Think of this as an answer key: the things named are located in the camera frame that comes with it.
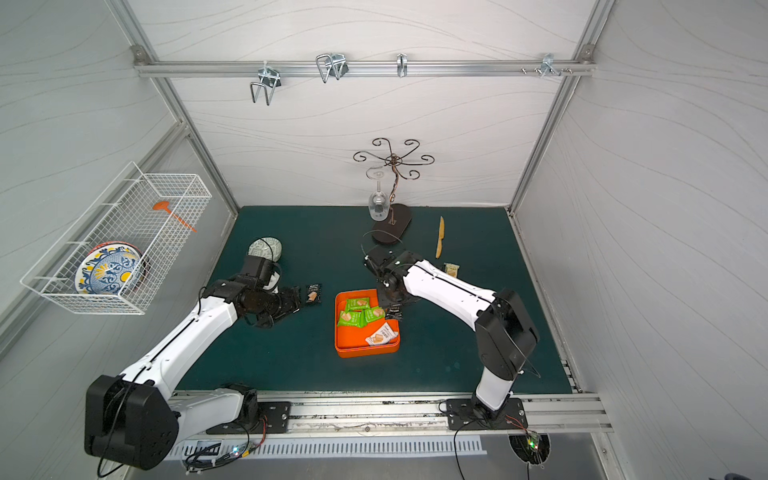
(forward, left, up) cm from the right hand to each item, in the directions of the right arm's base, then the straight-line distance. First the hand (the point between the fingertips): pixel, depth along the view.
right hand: (393, 297), depth 85 cm
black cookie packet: (+5, +26, -8) cm, 28 cm away
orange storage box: (-10, +12, -8) cm, 18 cm away
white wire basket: (+10, +63, +23) cm, 68 cm away
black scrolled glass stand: (+34, +1, -9) cm, 35 cm away
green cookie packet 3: (-4, +12, -7) cm, 15 cm away
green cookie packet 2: (-2, +6, -8) cm, 10 cm away
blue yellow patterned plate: (-10, +59, +26) cm, 65 cm away
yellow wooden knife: (+34, -17, -11) cm, 40 cm away
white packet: (-8, +3, -8) cm, 12 cm away
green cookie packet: (+1, +11, -7) cm, 14 cm away
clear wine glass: (+27, +6, +12) cm, 29 cm away
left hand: (-6, +26, +2) cm, 27 cm away
